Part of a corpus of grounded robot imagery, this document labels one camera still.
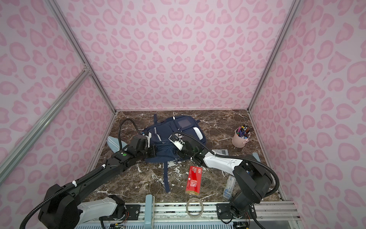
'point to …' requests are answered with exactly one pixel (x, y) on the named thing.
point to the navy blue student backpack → (161, 131)
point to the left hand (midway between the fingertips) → (158, 146)
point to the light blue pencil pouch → (113, 142)
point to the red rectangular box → (194, 182)
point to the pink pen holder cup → (240, 137)
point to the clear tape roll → (193, 199)
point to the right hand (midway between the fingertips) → (177, 143)
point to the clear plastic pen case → (229, 187)
